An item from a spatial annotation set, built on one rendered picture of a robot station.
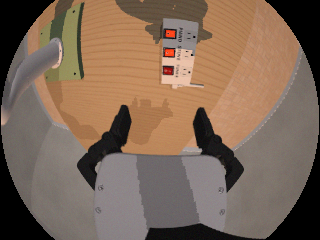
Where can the grey power strip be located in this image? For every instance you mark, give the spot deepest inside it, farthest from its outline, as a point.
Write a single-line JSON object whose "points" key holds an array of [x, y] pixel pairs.
{"points": [[178, 52]]}

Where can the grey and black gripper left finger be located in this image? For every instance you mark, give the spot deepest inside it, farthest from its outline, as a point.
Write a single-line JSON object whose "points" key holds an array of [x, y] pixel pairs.
{"points": [[111, 141]]}

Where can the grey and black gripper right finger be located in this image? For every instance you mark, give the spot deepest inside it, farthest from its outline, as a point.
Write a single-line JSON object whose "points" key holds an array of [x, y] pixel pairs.
{"points": [[211, 144]]}

